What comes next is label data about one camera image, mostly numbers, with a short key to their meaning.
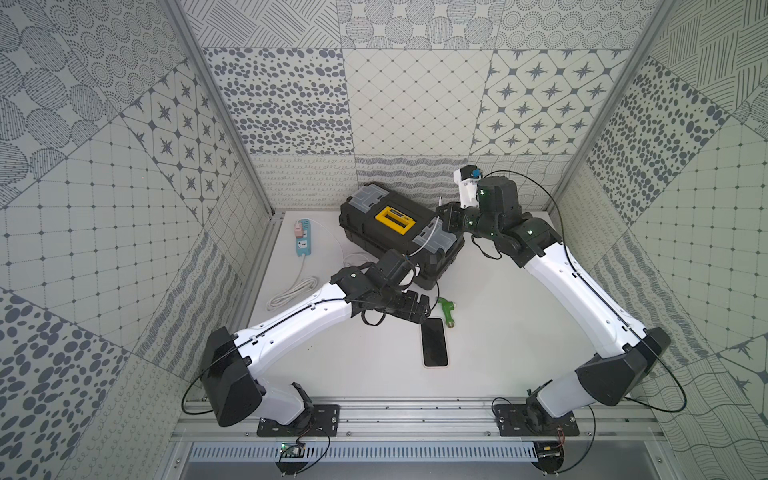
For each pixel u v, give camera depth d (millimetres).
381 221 953
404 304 656
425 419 750
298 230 1067
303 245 1074
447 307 930
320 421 735
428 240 885
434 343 910
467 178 614
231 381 385
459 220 625
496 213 521
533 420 661
